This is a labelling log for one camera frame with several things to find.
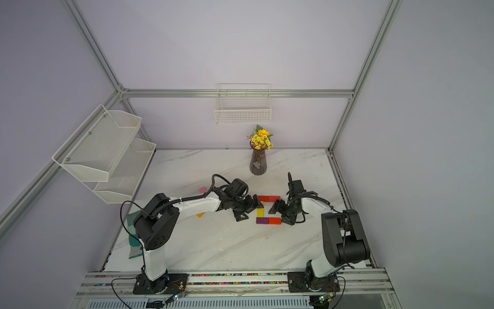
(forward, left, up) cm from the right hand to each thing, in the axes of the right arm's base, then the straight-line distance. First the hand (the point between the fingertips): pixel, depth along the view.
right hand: (276, 217), depth 90 cm
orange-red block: (-2, +1, +1) cm, 2 cm away
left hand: (+1, +9, +4) cm, 10 cm away
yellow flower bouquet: (+29, +7, +24) cm, 39 cm away
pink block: (+17, +38, -1) cm, 42 cm away
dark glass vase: (+28, +8, +9) cm, 30 cm away
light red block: (+11, 0, -2) cm, 12 cm away
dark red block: (+12, +5, -3) cm, 14 cm away
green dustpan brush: (-12, +64, -2) cm, 65 cm away
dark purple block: (-1, +7, -1) cm, 7 cm away
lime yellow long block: (+3, +8, -1) cm, 8 cm away
